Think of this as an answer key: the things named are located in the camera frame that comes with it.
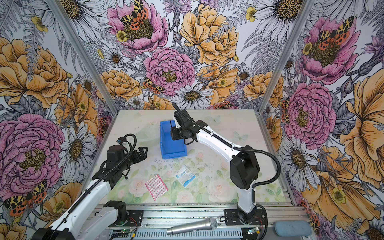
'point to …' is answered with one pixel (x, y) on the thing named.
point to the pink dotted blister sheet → (156, 187)
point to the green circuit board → (253, 230)
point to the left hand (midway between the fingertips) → (141, 155)
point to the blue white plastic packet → (185, 176)
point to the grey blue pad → (292, 228)
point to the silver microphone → (209, 224)
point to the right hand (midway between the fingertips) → (173, 138)
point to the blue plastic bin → (171, 148)
